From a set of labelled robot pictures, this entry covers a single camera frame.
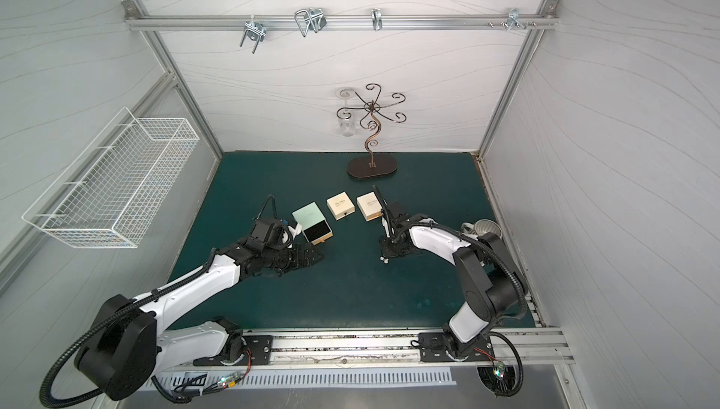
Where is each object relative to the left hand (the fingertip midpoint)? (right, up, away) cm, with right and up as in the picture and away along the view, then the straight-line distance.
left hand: (315, 261), depth 82 cm
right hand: (+22, +1, +9) cm, 24 cm away
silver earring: (+22, -2, +9) cm, 23 cm away
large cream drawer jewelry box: (+16, +14, +19) cm, 29 cm away
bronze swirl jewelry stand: (+17, +29, +33) cm, 47 cm away
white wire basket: (-48, +20, -14) cm, 54 cm away
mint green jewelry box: (-3, +10, +13) cm, 16 cm away
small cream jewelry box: (+6, +15, +19) cm, 25 cm away
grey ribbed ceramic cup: (+55, +8, +14) cm, 58 cm away
